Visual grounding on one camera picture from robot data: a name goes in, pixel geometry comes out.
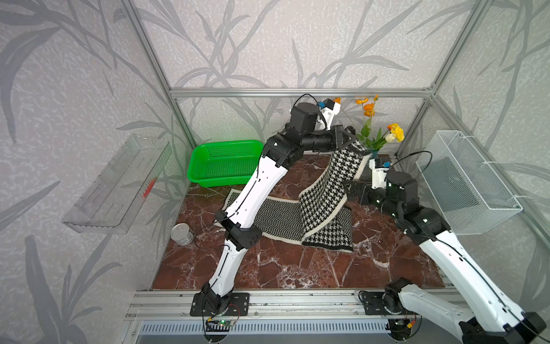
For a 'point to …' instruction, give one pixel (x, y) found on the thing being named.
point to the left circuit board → (225, 322)
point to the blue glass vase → (374, 154)
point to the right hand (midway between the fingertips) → (354, 181)
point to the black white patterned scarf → (318, 218)
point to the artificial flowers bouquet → (373, 140)
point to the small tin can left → (182, 234)
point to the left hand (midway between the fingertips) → (357, 140)
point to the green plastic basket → (217, 163)
